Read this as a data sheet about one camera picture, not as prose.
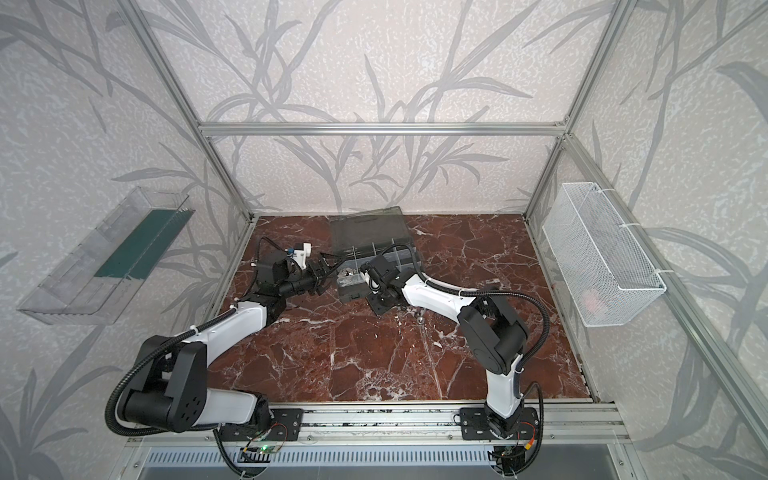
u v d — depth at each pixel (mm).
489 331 481
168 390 423
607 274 615
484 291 512
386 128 973
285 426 728
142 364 412
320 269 755
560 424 756
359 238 1195
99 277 644
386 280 704
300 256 806
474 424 737
